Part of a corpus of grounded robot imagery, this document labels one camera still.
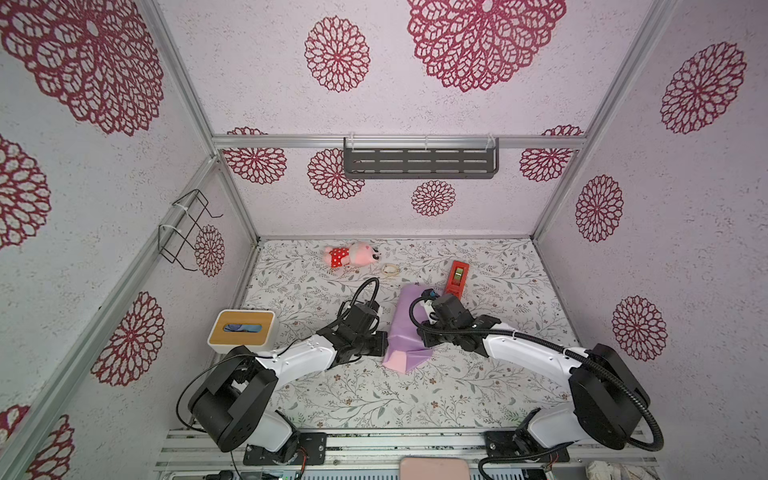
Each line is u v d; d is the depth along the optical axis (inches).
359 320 26.9
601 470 27.0
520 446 26.1
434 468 27.6
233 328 36.2
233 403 16.8
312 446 29.3
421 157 35.7
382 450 29.4
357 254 41.8
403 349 35.0
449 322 26.4
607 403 16.7
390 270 43.3
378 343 30.4
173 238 29.1
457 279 40.2
